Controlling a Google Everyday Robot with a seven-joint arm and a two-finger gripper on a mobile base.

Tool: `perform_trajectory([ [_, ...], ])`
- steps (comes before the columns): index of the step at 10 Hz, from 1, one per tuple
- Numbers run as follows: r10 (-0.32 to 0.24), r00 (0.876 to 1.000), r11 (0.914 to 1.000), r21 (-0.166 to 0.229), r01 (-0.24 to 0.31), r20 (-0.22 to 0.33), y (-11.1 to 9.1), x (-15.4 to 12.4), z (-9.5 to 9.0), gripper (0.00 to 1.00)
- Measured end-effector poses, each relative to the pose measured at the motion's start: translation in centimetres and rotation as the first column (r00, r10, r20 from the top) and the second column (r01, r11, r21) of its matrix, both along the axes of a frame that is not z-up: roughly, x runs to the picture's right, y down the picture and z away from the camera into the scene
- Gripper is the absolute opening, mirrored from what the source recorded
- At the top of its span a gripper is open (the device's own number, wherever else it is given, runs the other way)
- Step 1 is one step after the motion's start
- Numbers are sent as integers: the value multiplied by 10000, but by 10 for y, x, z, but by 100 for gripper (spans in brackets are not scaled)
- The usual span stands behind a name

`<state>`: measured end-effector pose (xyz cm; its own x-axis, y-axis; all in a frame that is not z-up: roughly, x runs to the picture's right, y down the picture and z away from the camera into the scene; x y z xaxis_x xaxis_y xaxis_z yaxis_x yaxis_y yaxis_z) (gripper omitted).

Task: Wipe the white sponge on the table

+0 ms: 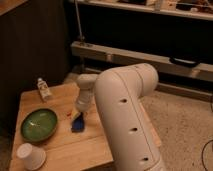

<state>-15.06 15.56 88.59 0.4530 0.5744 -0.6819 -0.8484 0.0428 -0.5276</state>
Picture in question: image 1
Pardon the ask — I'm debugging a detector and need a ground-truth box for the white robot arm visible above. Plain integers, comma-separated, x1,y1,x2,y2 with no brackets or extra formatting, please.
75,63,166,171

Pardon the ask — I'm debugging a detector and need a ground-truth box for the small white bottle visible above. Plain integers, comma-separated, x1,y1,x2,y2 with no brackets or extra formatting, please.
37,78,52,101

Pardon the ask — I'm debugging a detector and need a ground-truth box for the wooden table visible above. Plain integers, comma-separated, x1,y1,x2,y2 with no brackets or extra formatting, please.
13,83,160,171

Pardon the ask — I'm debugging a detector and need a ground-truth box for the green bowl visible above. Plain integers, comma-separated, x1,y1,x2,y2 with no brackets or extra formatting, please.
20,108,58,143

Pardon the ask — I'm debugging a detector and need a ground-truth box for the metal pole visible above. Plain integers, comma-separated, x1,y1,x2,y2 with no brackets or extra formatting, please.
74,0,85,45

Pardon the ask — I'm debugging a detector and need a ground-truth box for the white paper cup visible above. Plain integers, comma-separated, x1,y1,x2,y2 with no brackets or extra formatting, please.
16,143,46,171

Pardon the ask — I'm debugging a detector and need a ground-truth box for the black handle on rail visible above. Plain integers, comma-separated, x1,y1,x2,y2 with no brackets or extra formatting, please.
169,57,200,68

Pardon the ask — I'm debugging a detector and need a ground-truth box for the grey metal rail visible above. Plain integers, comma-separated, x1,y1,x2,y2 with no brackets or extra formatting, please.
71,41,213,82

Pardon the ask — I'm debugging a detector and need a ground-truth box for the black cable on floor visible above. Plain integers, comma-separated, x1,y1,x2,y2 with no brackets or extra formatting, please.
201,139,213,167

